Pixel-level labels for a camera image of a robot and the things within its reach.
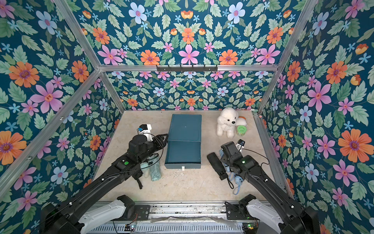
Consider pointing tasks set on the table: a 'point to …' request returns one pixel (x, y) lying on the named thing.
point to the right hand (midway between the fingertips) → (227, 155)
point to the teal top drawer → (183, 154)
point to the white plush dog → (226, 122)
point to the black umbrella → (219, 168)
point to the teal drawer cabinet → (185, 127)
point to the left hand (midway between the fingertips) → (168, 135)
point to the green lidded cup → (241, 129)
